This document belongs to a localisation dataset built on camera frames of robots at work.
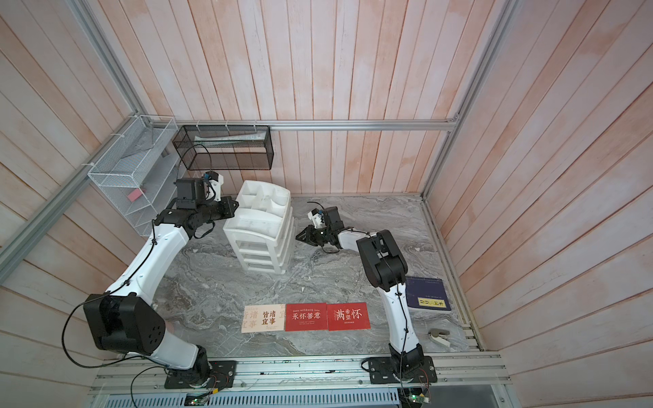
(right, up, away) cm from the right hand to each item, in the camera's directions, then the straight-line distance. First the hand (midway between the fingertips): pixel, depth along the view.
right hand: (297, 237), depth 101 cm
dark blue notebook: (+49, -20, -8) cm, 54 cm away
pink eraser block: (-52, +15, -19) cm, 57 cm away
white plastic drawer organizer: (-10, +4, -18) cm, 21 cm away
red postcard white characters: (+5, -26, -16) cm, 31 cm away
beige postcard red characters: (-10, -26, -17) cm, 33 cm away
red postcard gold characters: (+19, -26, -17) cm, 36 cm away
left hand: (-18, +12, -18) cm, 28 cm away
